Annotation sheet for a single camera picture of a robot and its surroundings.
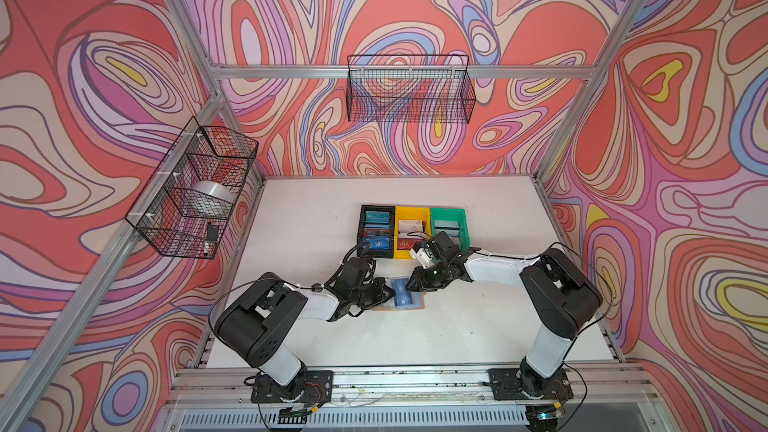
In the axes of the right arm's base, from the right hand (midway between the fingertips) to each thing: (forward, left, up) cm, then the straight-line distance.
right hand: (412, 293), depth 89 cm
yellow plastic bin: (+24, -2, +2) cm, 24 cm away
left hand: (-1, +4, +2) cm, 4 cm away
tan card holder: (-3, -1, +2) cm, 3 cm away
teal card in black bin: (+28, +10, +3) cm, 30 cm away
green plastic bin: (+25, -17, +1) cm, 30 cm away
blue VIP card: (-1, +3, +1) cm, 3 cm away
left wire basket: (+11, +58, +30) cm, 66 cm away
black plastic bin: (+23, +10, +3) cm, 25 cm away
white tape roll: (+15, +50, +33) cm, 61 cm away
